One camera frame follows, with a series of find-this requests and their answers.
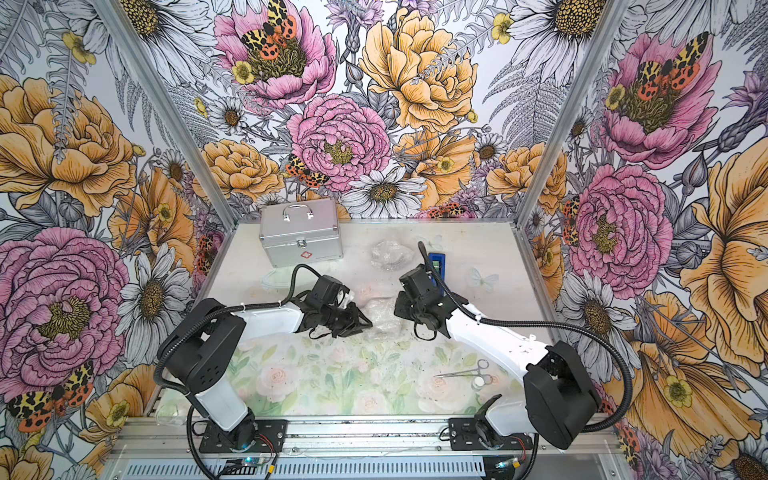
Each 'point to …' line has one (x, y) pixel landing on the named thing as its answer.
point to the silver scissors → (474, 372)
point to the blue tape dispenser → (437, 262)
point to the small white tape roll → (478, 383)
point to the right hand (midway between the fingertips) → (399, 312)
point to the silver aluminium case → (301, 232)
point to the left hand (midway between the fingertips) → (368, 332)
